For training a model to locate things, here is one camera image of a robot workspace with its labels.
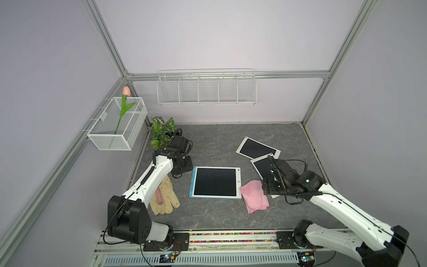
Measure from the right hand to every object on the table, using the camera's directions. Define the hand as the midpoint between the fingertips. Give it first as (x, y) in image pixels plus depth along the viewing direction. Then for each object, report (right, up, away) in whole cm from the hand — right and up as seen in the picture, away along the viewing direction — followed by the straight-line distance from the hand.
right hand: (269, 184), depth 76 cm
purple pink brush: (-54, -10, +8) cm, 55 cm away
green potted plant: (-53, +24, +6) cm, 58 cm away
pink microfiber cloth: (-6, -7, +6) cm, 11 cm away
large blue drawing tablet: (-26, -3, +16) cm, 31 cm away
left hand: (-39, +6, +6) cm, 40 cm away
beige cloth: (-50, -10, +10) cm, 52 cm away
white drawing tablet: (-1, +14, +32) cm, 35 cm away
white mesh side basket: (-72, +23, -8) cm, 76 cm away
